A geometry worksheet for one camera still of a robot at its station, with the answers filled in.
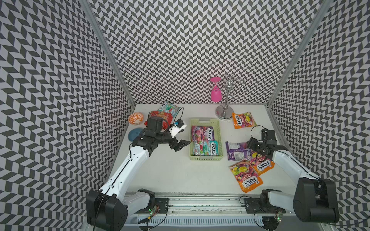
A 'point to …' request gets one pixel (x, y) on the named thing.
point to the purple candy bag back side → (240, 151)
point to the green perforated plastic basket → (215, 122)
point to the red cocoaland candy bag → (167, 118)
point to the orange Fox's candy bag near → (246, 175)
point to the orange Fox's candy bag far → (243, 120)
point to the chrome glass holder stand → (229, 87)
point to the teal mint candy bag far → (169, 107)
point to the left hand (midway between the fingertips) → (184, 136)
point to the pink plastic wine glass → (216, 95)
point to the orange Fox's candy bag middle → (260, 163)
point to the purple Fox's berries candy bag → (202, 134)
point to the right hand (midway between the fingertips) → (250, 146)
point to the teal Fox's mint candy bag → (209, 148)
